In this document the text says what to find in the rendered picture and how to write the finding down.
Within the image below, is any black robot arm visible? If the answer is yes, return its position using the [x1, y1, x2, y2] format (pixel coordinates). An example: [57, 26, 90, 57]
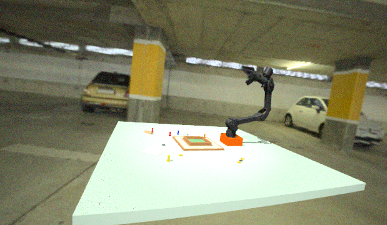
[225, 67, 274, 138]

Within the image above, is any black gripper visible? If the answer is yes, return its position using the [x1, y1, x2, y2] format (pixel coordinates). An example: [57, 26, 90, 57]
[242, 66, 262, 81]

